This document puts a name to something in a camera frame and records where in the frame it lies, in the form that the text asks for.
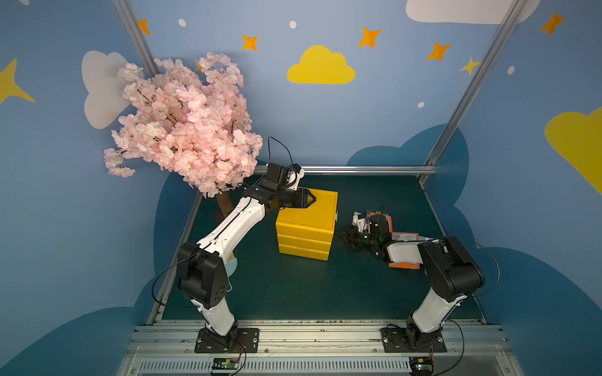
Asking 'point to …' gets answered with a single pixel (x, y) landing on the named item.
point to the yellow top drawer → (335, 216)
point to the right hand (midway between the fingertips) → (338, 233)
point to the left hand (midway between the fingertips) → (311, 197)
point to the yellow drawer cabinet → (307, 233)
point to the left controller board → (225, 363)
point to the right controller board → (422, 366)
